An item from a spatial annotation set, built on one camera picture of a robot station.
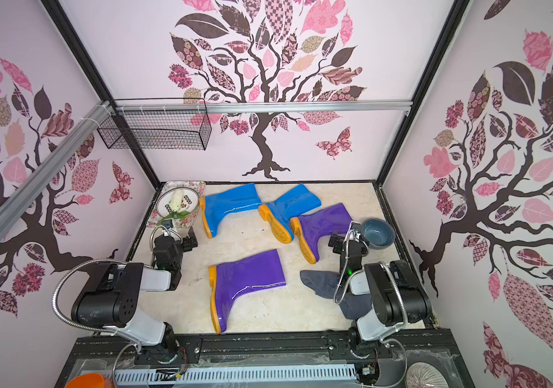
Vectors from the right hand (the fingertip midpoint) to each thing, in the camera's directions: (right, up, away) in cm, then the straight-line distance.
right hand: (350, 230), depth 91 cm
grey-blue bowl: (+14, -2, +9) cm, 17 cm away
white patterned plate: (-71, +11, +19) cm, 74 cm away
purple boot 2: (-15, 0, +6) cm, 16 cm away
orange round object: (-83, -42, -22) cm, 95 cm away
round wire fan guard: (+15, -39, -23) cm, 48 cm away
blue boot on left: (-57, +10, +14) cm, 59 cm away
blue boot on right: (-27, +7, +10) cm, 30 cm away
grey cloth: (-9, -19, -6) cm, 22 cm away
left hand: (-67, -1, +2) cm, 67 cm away
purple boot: (-46, -17, -7) cm, 50 cm away
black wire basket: (-76, +43, +3) cm, 87 cm away
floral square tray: (-70, +2, +15) cm, 71 cm away
